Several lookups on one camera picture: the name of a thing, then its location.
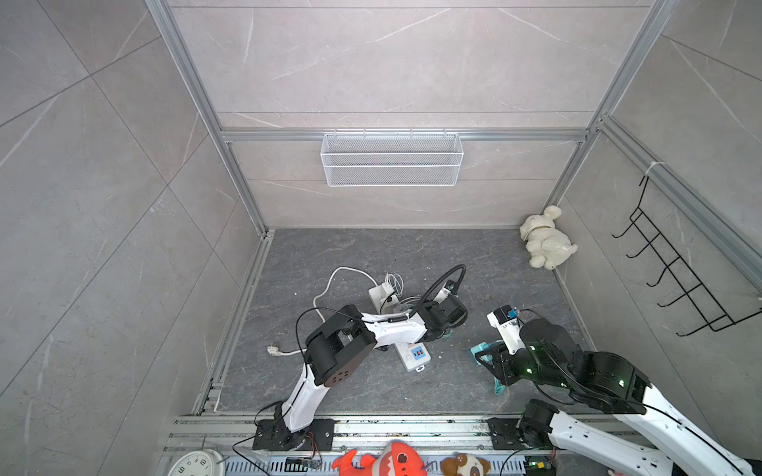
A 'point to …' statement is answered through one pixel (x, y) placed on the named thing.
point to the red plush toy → (393, 458)
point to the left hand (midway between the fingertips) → (439, 302)
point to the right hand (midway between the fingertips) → (479, 352)
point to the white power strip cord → (329, 281)
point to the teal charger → (478, 348)
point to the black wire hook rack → (716, 318)
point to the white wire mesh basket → (393, 160)
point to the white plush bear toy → (549, 246)
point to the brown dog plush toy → (463, 464)
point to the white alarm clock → (201, 462)
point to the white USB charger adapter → (383, 297)
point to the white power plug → (275, 351)
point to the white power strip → (416, 355)
